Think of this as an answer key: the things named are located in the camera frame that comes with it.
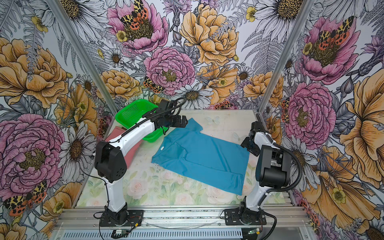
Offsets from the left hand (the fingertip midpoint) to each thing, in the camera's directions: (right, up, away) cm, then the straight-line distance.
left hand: (179, 125), depth 90 cm
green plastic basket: (-41, +7, +25) cm, 49 cm away
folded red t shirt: (-45, -5, +15) cm, 48 cm away
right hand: (+42, -17, +4) cm, 45 cm away
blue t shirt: (+4, -16, +7) cm, 18 cm away
